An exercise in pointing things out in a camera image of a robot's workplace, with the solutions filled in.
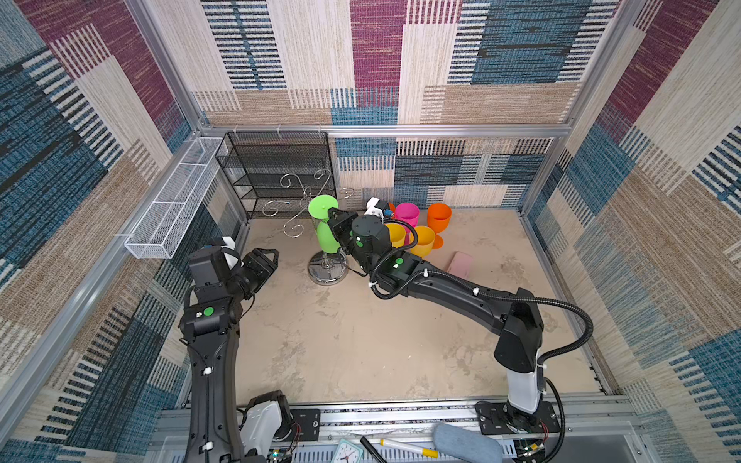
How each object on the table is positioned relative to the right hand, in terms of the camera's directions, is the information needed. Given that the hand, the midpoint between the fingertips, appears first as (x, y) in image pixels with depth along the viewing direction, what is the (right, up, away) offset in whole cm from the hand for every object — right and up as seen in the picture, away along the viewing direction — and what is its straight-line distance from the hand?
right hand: (328, 211), depth 72 cm
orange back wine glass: (+34, +1, +30) cm, 45 cm away
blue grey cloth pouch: (+33, -55, -4) cm, 64 cm away
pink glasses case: (+42, -16, +34) cm, 57 cm away
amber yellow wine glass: (+28, -7, +24) cm, 38 cm away
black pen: (+11, -57, -2) cm, 58 cm away
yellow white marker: (+24, -57, -2) cm, 62 cm away
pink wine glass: (+23, +2, +28) cm, 36 cm away
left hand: (-13, -11, 0) cm, 17 cm away
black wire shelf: (-17, +12, +13) cm, 25 cm away
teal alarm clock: (+5, -57, -3) cm, 57 cm away
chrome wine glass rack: (-6, -17, +29) cm, 34 cm away
